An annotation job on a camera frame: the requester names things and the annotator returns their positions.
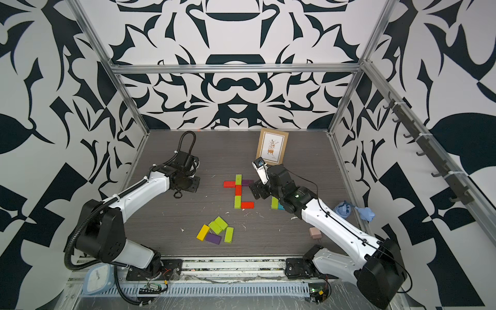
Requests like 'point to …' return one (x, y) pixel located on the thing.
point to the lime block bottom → (237, 202)
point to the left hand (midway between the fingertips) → (192, 181)
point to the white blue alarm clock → (99, 279)
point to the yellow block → (203, 232)
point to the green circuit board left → (150, 289)
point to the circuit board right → (318, 292)
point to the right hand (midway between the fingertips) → (259, 174)
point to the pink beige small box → (314, 232)
